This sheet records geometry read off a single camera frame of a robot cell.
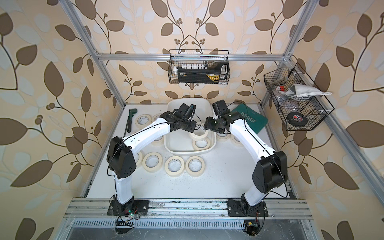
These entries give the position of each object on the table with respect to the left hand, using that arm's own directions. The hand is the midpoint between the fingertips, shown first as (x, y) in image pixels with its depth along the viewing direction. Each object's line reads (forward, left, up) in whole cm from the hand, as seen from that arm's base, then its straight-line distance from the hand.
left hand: (194, 125), depth 86 cm
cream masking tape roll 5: (-17, -1, -18) cm, 25 cm away
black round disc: (-6, -50, +13) cm, 52 cm away
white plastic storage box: (-2, +11, -17) cm, 20 cm away
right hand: (-1, -8, 0) cm, 8 cm away
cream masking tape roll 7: (-7, -2, -15) cm, 17 cm away
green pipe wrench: (+25, +50, -18) cm, 59 cm away
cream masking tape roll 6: (-6, -3, -4) cm, 8 cm away
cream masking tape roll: (+16, +39, -17) cm, 46 cm away
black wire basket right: (0, -53, +16) cm, 56 cm away
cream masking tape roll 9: (-2, -26, -15) cm, 30 cm away
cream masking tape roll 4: (-17, +12, -18) cm, 28 cm away
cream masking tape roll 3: (-15, +26, -18) cm, 35 cm away
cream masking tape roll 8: (0, -19, -14) cm, 24 cm away
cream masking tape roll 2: (+19, +31, -15) cm, 39 cm away
